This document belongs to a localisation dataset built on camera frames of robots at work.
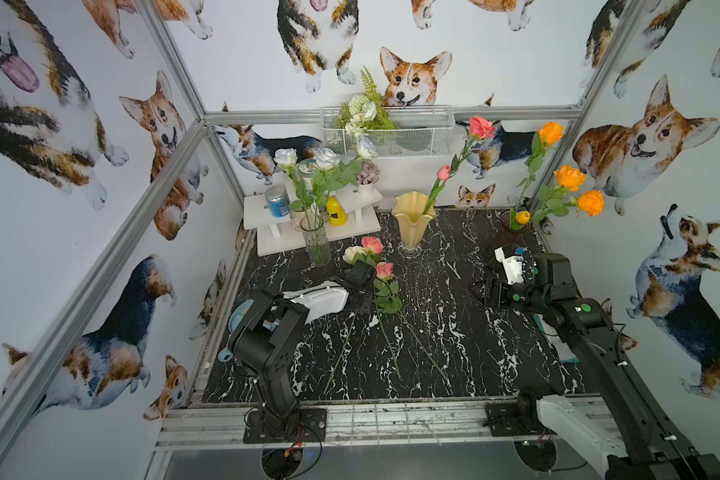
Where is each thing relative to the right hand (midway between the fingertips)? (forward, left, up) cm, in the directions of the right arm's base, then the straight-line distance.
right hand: (486, 279), depth 74 cm
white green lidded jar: (+34, +49, +9) cm, 60 cm away
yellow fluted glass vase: (+31, +15, -7) cm, 36 cm away
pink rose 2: (+6, +25, -21) cm, 33 cm away
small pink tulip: (+31, +8, +8) cm, 33 cm away
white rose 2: (+28, +40, +13) cm, 50 cm away
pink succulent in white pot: (+38, +31, +2) cm, 49 cm away
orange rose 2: (+22, -22, +6) cm, 32 cm away
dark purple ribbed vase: (+20, -13, -8) cm, 26 cm away
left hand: (+7, +34, -22) cm, 41 cm away
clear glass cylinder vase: (+22, +48, -11) cm, 54 cm away
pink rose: (+26, +31, -18) cm, 45 cm away
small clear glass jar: (+37, +58, -14) cm, 70 cm away
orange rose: (+15, -27, +11) cm, 33 cm away
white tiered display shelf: (+32, +65, -20) cm, 76 cm away
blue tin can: (+29, +59, 0) cm, 66 cm away
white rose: (+33, +53, +14) cm, 64 cm away
